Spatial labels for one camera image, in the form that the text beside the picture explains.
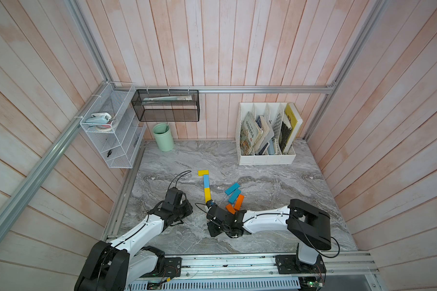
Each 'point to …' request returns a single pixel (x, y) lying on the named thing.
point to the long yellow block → (207, 194)
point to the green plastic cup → (164, 136)
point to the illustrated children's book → (250, 131)
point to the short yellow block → (203, 172)
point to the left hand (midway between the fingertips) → (192, 209)
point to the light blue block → (206, 180)
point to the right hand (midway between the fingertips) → (208, 226)
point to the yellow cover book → (295, 121)
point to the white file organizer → (268, 150)
